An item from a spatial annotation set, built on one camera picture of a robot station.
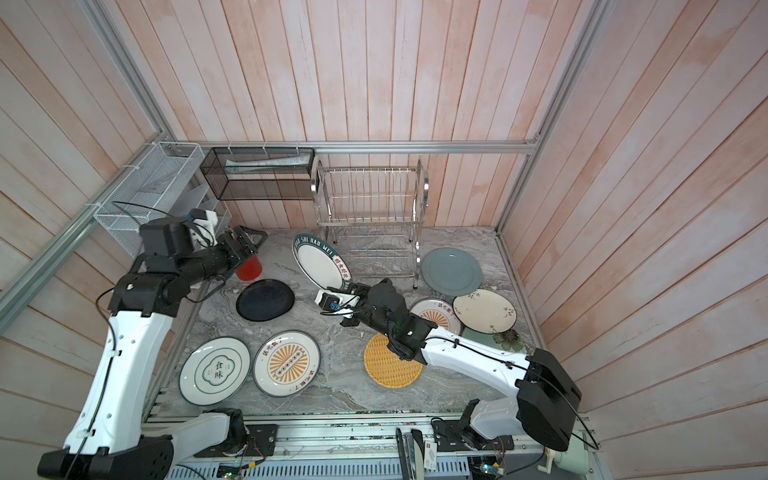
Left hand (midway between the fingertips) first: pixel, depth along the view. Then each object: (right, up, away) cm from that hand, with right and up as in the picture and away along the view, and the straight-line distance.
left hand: (259, 250), depth 66 cm
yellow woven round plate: (+29, -34, +19) cm, 48 cm away
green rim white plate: (+11, -3, +14) cm, 18 cm away
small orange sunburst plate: (+47, -20, +30) cm, 59 cm away
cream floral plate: (+62, -19, +29) cm, 71 cm away
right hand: (+16, -8, +5) cm, 19 cm away
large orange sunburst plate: (0, -33, +19) cm, 38 cm away
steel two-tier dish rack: (+26, +17, +55) cm, 63 cm away
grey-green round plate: (+54, -7, +41) cm, 68 cm away
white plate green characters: (-21, -34, +18) cm, 44 cm away
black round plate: (-12, -16, +34) cm, 39 cm away
